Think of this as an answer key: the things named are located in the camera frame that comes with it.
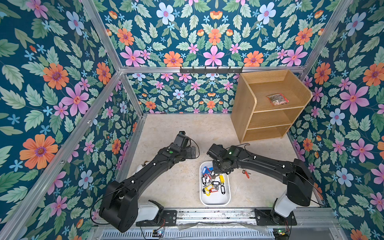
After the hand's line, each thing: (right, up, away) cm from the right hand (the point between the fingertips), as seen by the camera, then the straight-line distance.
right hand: (217, 169), depth 81 cm
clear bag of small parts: (+34, +39, 0) cm, 52 cm away
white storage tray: (-1, -15, -3) cm, 15 cm away
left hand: (-15, +11, +4) cm, 19 cm away
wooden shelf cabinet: (+21, +29, 0) cm, 36 cm away
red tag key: (+19, -5, +7) cm, 21 cm away
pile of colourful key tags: (-2, -8, +4) cm, 9 cm away
